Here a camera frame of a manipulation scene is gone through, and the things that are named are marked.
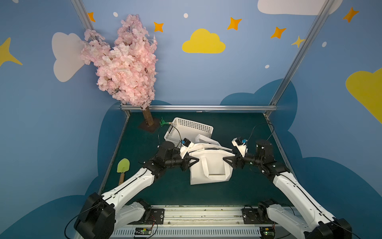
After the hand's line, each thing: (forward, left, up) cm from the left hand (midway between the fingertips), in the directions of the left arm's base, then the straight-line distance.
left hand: (198, 157), depth 76 cm
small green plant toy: (+39, +27, -19) cm, 51 cm away
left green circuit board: (-31, +26, -19) cm, 45 cm away
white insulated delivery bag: (-4, -7, -4) cm, 9 cm away
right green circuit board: (-30, -36, -21) cm, 51 cm away
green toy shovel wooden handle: (+2, +46, -18) cm, 49 cm away
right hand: (+4, -17, 0) cm, 18 cm away
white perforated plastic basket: (+33, +12, -18) cm, 39 cm away
